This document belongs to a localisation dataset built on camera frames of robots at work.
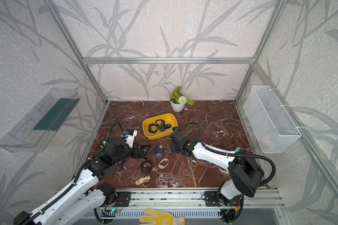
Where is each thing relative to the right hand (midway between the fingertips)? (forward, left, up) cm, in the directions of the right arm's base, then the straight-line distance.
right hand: (173, 145), depth 86 cm
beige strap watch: (-11, +7, -5) cm, 14 cm away
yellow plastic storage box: (+18, +10, -6) cm, 21 cm away
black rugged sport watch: (+16, +17, -4) cm, 24 cm away
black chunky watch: (-10, +16, -7) cm, 21 cm away
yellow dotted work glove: (-36, +5, -6) cm, 37 cm away
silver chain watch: (-1, +5, -7) cm, 9 cm away
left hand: (-5, +15, +9) cm, 18 cm away
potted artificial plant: (+33, -4, +7) cm, 34 cm away
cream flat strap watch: (-19, +17, -5) cm, 26 cm away
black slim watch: (+21, +8, -5) cm, 23 cm away
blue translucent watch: (0, +10, -7) cm, 12 cm away
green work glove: (-13, +27, +27) cm, 40 cm away
